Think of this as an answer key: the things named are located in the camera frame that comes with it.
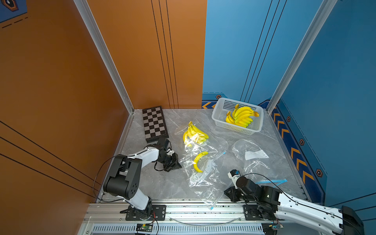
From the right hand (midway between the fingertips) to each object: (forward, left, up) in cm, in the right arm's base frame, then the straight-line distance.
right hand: (224, 195), depth 78 cm
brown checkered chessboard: (+48, +46, +3) cm, 67 cm away
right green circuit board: (-14, -21, -2) cm, 26 cm away
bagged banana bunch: (+52, -20, +7) cm, 56 cm away
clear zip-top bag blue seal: (+5, -30, +6) cm, 31 cm away
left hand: (+17, +24, +2) cm, 29 cm away
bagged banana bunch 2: (+35, +17, +6) cm, 40 cm away
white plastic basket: (+66, -7, +4) cm, 67 cm away
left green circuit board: (-14, +41, -3) cm, 43 cm away
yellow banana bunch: (+58, -15, +9) cm, 61 cm away
